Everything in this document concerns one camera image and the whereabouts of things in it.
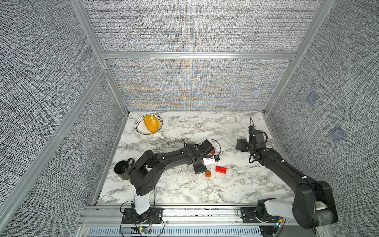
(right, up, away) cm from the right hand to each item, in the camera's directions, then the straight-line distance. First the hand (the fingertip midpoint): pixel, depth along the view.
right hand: (246, 138), depth 88 cm
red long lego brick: (-23, -6, -15) cm, 28 cm away
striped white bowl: (-69, +7, +19) cm, 72 cm away
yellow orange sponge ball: (-60, +9, +15) cm, 63 cm away
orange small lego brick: (-23, -21, -2) cm, 31 cm away
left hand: (-26, -16, -1) cm, 30 cm away
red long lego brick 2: (-15, -19, 0) cm, 24 cm away
